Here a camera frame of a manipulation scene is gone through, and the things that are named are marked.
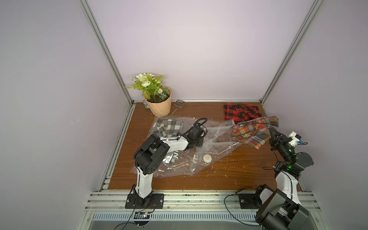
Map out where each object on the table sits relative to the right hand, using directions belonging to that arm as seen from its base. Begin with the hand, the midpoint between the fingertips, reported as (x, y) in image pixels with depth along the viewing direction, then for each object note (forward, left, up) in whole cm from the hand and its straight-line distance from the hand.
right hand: (273, 126), depth 68 cm
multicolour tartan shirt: (+1, +6, -7) cm, 9 cm away
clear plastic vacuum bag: (-1, +24, -18) cm, 30 cm away
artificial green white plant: (+32, +68, 0) cm, 75 cm away
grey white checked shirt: (+16, +58, -26) cm, 66 cm away
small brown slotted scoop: (+40, +52, -27) cm, 71 cm away
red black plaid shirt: (+32, +3, -27) cm, 42 cm away
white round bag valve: (-5, +30, -28) cm, 41 cm away
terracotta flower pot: (+27, +63, -17) cm, 71 cm away
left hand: (+8, +33, -27) cm, 44 cm away
